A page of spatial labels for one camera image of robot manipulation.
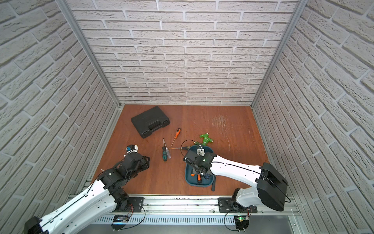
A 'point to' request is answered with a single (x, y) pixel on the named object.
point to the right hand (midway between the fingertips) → (201, 165)
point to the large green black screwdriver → (207, 175)
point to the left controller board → (119, 222)
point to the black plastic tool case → (151, 119)
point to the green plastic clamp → (206, 139)
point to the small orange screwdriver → (177, 132)
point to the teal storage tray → (195, 178)
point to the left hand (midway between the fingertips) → (150, 156)
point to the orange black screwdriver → (192, 174)
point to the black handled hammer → (213, 184)
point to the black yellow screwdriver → (183, 148)
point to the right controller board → (242, 222)
